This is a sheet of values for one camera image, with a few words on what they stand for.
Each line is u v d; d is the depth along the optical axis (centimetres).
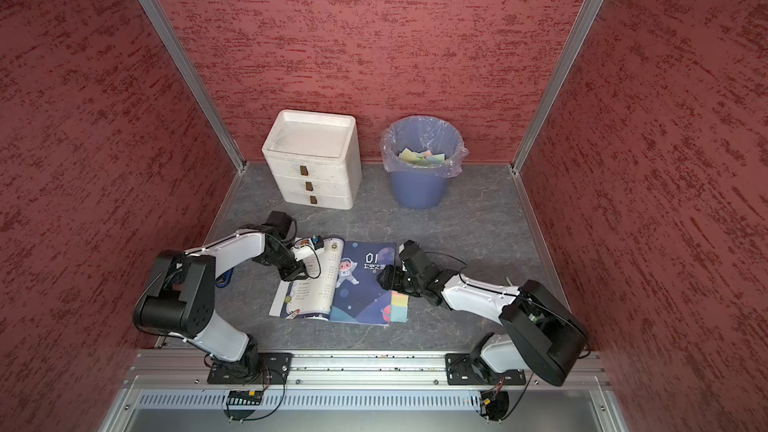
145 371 77
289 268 81
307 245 83
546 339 43
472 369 66
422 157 103
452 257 80
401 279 76
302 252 83
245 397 72
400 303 83
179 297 45
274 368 74
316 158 89
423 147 106
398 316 82
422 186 99
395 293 80
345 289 87
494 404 69
